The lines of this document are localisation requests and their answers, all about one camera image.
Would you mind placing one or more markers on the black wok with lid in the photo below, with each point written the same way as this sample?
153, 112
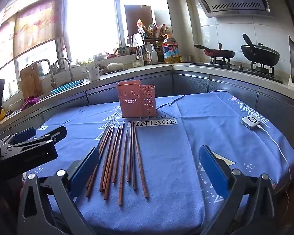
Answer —
259, 52

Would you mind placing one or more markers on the dark sauce bottle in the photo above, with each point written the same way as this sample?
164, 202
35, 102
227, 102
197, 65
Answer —
158, 52

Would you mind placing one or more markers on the white plastic jug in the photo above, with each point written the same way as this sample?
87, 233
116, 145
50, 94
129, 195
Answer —
150, 55

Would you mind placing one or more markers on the grey kitchen counter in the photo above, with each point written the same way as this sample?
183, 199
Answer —
191, 83

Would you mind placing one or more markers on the pile of snack packets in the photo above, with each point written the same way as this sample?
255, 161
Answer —
159, 30

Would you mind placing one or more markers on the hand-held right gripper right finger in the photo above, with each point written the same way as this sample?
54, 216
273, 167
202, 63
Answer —
213, 169

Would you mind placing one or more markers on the white mug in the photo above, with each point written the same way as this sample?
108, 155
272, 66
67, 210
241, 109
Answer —
92, 74

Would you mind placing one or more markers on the blue printed tablecloth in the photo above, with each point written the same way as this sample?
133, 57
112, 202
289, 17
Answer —
171, 151

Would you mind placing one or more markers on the printed window blind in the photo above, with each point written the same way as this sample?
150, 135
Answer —
2, 46
36, 27

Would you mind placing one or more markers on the bunch of wooden chopsticks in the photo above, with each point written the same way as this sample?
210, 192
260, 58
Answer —
122, 166

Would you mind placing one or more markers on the wooden cutting board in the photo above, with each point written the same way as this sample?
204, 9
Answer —
29, 83

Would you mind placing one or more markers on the pink chopstick holder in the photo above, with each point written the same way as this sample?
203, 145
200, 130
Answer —
131, 98

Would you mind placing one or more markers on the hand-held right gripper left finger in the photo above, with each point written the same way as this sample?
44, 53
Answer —
85, 171

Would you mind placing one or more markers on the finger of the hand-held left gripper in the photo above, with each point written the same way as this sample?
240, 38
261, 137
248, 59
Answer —
56, 134
24, 135

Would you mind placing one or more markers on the steel faucet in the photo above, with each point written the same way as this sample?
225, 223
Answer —
69, 68
51, 73

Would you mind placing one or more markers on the red frying pan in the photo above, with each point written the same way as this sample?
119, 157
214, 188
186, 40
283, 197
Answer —
220, 53

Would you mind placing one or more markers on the small steel cup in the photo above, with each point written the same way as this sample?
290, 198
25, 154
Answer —
186, 58

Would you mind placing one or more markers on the yellow cooking oil bottle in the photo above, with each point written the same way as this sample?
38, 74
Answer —
171, 51

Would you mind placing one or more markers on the blue plastic basin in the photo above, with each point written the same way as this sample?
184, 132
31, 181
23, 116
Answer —
66, 87

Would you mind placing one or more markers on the pink rag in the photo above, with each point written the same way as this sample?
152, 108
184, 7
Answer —
29, 102

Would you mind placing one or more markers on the brown cardboard panel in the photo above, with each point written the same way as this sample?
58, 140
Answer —
138, 12

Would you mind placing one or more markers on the black gas stove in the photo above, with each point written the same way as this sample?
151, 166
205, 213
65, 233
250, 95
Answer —
240, 68

